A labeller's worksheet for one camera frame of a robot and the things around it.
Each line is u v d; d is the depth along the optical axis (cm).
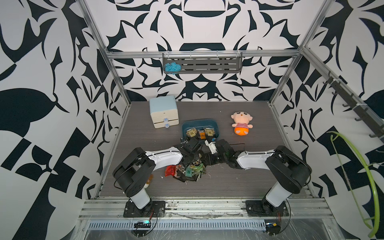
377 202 50
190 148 71
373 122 53
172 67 91
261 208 67
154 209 74
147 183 81
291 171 46
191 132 101
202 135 99
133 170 50
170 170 83
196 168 85
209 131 101
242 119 101
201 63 93
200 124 103
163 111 95
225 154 71
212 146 83
